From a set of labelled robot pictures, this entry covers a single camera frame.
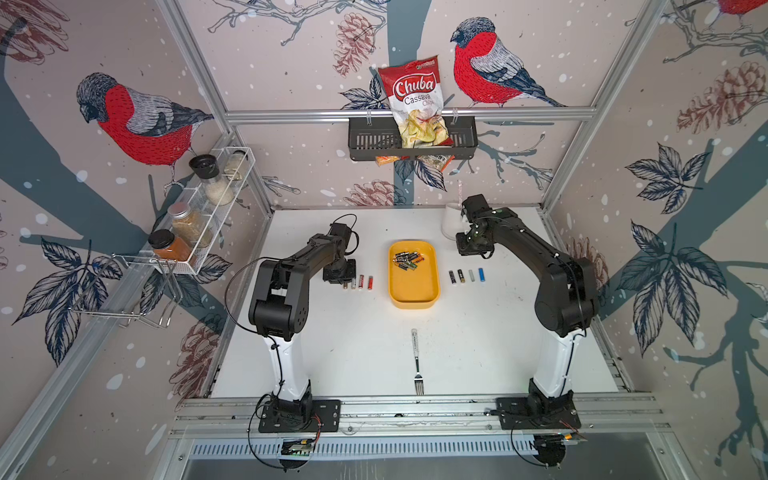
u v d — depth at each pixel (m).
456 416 0.75
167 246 0.59
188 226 0.64
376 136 0.95
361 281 1.00
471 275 1.01
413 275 0.99
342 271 0.86
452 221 0.96
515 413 0.73
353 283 0.98
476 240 0.78
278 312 0.52
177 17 0.72
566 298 0.52
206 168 0.72
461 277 1.00
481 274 1.01
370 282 0.99
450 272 1.01
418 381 0.80
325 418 0.73
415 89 0.82
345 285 0.98
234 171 0.83
